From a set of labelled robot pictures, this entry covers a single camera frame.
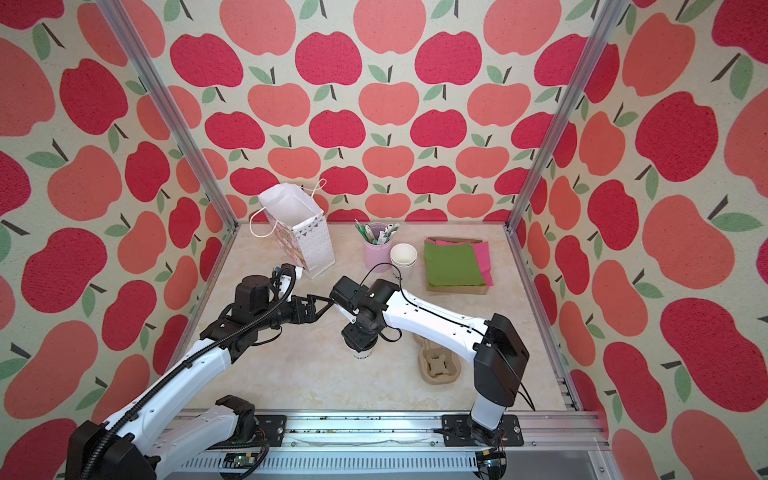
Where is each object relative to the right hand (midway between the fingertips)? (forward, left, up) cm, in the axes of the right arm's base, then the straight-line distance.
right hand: (366, 332), depth 79 cm
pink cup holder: (+29, +2, -1) cm, 29 cm away
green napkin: (+33, -26, -10) cm, 43 cm away
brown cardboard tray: (+23, -32, -9) cm, 41 cm away
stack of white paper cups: (+29, -8, -3) cm, 31 cm away
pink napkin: (+38, -37, -9) cm, 53 cm away
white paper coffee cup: (-3, +1, -9) cm, 10 cm away
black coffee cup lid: (-6, +1, +9) cm, 10 cm away
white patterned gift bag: (+43, +34, +1) cm, 55 cm away
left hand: (+3, +11, +7) cm, 13 cm away
